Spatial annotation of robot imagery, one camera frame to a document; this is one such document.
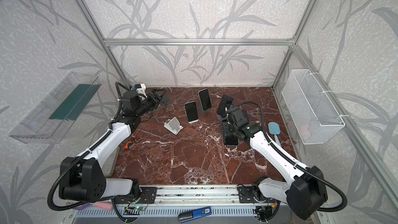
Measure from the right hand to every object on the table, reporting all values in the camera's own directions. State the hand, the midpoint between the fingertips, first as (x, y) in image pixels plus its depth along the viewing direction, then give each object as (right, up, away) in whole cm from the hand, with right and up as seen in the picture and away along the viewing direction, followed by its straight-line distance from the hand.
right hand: (226, 124), depth 83 cm
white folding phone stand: (-31, -2, +9) cm, 32 cm away
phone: (+4, -12, +11) cm, 17 cm away
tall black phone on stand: (+2, +13, +14) cm, 19 cm away
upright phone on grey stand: (-12, +14, +27) cm, 33 cm away
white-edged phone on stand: (-20, +6, +11) cm, 24 cm away
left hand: (-32, +16, -3) cm, 36 cm away
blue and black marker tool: (-18, -36, -18) cm, 44 cm away
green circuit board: (-41, -37, -12) cm, 57 cm away
